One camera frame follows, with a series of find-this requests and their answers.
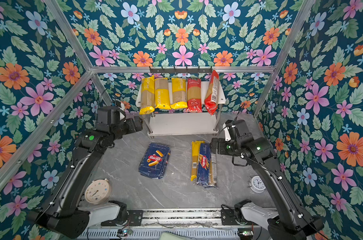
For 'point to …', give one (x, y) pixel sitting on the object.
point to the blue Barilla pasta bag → (155, 161)
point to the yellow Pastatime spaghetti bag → (162, 99)
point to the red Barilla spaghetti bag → (194, 95)
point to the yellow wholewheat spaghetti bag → (179, 93)
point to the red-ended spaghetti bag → (211, 100)
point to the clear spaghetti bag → (213, 171)
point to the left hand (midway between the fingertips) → (135, 118)
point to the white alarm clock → (257, 184)
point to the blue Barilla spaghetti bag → (203, 179)
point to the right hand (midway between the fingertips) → (218, 145)
